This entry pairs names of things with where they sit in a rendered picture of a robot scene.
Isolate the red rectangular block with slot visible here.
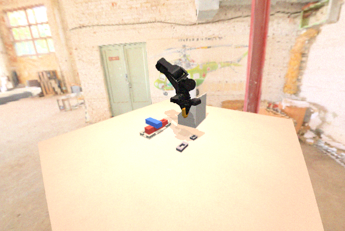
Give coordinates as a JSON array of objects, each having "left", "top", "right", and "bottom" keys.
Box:
[{"left": 144, "top": 119, "right": 168, "bottom": 135}]

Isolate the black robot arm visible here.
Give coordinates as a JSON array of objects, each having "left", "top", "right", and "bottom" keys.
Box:
[{"left": 155, "top": 58, "right": 196, "bottom": 104}]

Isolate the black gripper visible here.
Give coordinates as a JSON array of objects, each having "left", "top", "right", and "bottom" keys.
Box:
[{"left": 170, "top": 89, "right": 201, "bottom": 115}]

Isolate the yellow rectangular block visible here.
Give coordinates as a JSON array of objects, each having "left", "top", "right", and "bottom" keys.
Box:
[{"left": 182, "top": 108, "right": 189, "bottom": 118}]

